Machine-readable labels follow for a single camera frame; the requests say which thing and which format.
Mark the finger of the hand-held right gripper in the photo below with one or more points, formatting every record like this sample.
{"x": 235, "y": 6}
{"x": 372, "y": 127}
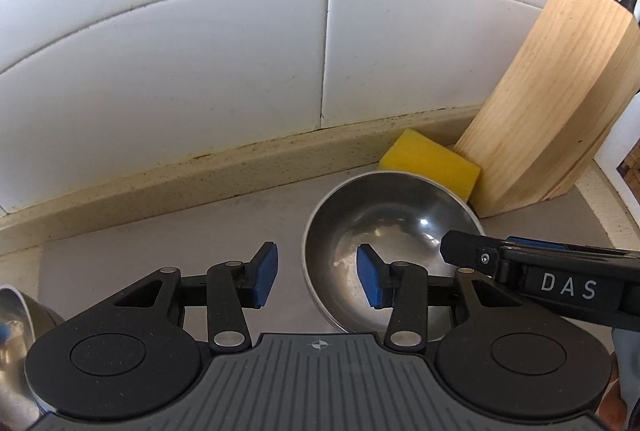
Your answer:
{"x": 465, "y": 248}
{"x": 537, "y": 242}

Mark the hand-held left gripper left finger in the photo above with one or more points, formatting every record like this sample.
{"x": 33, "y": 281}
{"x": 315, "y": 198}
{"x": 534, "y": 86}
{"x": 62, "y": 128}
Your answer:
{"x": 264, "y": 276}

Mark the wooden knife block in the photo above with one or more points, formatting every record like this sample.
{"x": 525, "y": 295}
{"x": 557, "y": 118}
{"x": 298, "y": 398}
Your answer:
{"x": 550, "y": 101}

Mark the medium stainless steel bowl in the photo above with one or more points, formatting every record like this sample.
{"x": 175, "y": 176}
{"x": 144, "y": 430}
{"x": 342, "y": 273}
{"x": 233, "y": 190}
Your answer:
{"x": 20, "y": 361}

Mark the yellow sponge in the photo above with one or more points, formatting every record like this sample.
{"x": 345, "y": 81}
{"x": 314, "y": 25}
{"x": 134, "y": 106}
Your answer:
{"x": 425, "y": 156}

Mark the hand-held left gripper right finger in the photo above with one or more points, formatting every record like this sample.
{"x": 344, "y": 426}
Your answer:
{"x": 369, "y": 276}

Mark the small stainless steel bowl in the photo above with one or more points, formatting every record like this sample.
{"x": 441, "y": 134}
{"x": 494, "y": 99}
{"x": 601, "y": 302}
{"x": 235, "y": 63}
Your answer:
{"x": 380, "y": 216}

